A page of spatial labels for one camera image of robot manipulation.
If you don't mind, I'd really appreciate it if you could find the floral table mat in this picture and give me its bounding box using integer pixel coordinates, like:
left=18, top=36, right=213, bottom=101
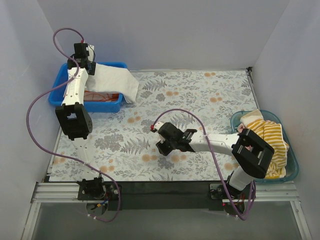
left=48, top=70, right=260, bottom=182

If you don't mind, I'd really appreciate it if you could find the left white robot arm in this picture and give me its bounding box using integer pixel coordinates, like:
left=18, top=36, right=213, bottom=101
left=55, top=41, right=99, bottom=183

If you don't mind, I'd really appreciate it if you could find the teal laundry basket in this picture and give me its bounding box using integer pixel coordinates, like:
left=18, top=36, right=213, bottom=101
left=230, top=109, right=299, bottom=184

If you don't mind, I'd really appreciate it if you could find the blue plastic bin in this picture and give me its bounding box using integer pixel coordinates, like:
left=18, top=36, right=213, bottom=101
left=48, top=62, right=127, bottom=113

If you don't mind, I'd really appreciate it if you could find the pink towel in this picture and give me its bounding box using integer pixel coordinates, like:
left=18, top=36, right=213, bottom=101
left=237, top=123, right=246, bottom=133

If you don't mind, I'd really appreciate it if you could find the white towel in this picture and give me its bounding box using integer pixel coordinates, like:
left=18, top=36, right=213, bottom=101
left=86, top=63, right=139, bottom=104

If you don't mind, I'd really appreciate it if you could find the orange cartoon towel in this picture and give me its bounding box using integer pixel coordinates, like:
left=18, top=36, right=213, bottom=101
left=84, top=91, right=120, bottom=102

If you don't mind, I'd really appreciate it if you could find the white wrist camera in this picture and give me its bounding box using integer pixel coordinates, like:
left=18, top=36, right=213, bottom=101
left=151, top=121, right=165, bottom=142
left=87, top=44, right=96, bottom=62

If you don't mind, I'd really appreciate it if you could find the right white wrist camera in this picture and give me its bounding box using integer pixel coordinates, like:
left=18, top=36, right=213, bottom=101
left=151, top=121, right=165, bottom=142

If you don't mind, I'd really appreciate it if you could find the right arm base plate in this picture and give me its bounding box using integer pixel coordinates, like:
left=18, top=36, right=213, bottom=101
left=209, top=182, right=253, bottom=201

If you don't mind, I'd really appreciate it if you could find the yellow striped towel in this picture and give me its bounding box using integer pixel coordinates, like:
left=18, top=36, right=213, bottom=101
left=240, top=109, right=290, bottom=179

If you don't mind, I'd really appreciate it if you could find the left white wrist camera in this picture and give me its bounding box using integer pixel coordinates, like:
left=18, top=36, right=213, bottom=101
left=87, top=44, right=96, bottom=62

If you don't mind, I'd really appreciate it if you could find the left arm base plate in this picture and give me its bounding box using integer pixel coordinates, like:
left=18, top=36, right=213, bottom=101
left=76, top=177, right=122, bottom=201

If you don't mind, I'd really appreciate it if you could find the aluminium frame rail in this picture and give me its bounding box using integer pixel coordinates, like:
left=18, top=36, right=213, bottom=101
left=31, top=181, right=300, bottom=203

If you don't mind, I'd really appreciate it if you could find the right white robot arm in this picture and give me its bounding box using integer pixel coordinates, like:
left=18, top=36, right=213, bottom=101
left=150, top=121, right=275, bottom=195

